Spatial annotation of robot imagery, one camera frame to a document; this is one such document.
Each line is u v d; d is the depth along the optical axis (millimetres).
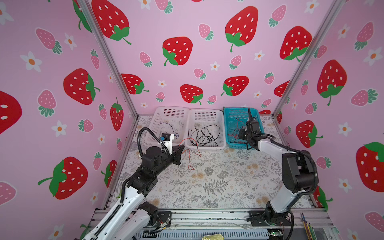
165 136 600
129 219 573
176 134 982
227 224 731
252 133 748
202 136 1072
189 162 951
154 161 517
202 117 1153
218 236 660
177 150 650
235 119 1140
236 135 1018
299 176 479
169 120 1185
